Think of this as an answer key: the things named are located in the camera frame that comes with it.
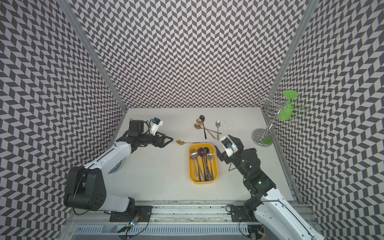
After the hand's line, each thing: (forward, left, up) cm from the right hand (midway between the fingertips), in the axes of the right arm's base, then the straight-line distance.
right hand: (224, 142), depth 73 cm
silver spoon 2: (+4, +6, -22) cm, 23 cm away
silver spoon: (+4, +16, -19) cm, 25 cm away
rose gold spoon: (+28, +14, -23) cm, 39 cm away
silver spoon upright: (+29, -1, -22) cm, 36 cm away
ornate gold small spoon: (+14, +24, -22) cm, 36 cm away
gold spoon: (+32, +13, -22) cm, 41 cm away
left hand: (+8, +31, -8) cm, 33 cm away
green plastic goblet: (+13, -32, +7) cm, 35 cm away
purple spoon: (+6, +11, -21) cm, 25 cm away
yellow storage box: (+8, +4, -21) cm, 22 cm away
